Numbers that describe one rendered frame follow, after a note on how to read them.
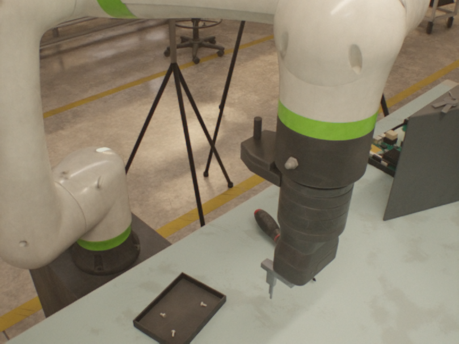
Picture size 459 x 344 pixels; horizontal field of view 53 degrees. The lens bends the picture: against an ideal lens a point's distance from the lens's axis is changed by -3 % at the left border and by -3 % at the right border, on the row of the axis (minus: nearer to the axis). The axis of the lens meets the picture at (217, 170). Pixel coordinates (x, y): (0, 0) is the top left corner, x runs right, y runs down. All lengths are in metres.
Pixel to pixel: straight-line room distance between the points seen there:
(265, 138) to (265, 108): 2.82
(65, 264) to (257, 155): 0.67
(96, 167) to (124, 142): 2.09
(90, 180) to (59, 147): 2.17
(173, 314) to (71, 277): 0.40
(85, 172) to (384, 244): 0.54
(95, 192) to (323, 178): 0.53
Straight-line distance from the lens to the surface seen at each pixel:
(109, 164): 0.92
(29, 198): 0.77
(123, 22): 4.67
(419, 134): 0.80
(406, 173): 0.83
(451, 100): 0.83
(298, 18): 0.38
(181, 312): 0.69
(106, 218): 0.95
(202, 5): 0.59
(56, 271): 1.07
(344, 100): 0.40
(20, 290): 2.19
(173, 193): 2.53
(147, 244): 1.09
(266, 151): 0.51
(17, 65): 0.65
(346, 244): 0.81
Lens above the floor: 1.55
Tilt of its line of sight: 35 degrees down
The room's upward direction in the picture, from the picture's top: straight up
